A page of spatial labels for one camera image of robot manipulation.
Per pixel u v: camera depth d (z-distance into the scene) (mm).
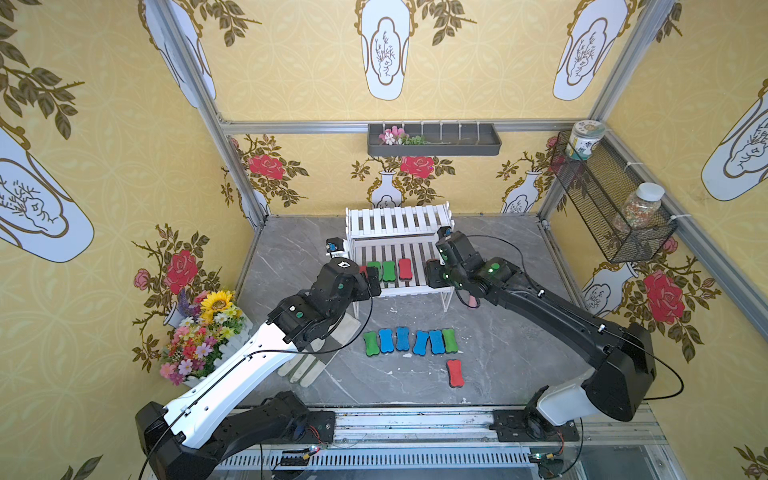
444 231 715
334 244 624
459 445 718
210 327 760
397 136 877
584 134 843
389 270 896
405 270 902
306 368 835
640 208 651
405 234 798
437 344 867
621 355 420
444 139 924
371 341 871
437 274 714
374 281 649
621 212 690
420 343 865
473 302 635
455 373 813
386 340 878
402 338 875
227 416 429
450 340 877
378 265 901
